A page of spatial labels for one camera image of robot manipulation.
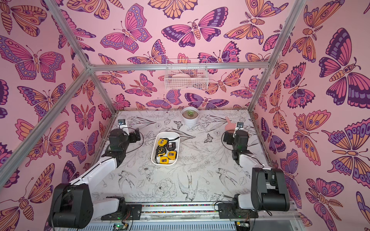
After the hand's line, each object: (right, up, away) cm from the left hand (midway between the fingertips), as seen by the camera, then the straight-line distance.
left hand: (132, 127), depth 87 cm
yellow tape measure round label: (+16, -11, +10) cm, 22 cm away
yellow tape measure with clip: (+24, -18, +5) cm, 30 cm away
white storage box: (+19, -15, +9) cm, 26 cm away
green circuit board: (0, -49, -16) cm, 51 cm away
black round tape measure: (+22, -13, +8) cm, 27 cm away
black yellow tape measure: (+16, -16, +5) cm, 23 cm away
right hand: (+62, -3, +4) cm, 62 cm away
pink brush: (+65, 0, +23) cm, 69 cm away
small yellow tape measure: (+19, -21, +3) cm, 28 cm away
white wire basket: (+33, +35, +7) cm, 48 cm away
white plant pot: (+35, +8, +16) cm, 39 cm away
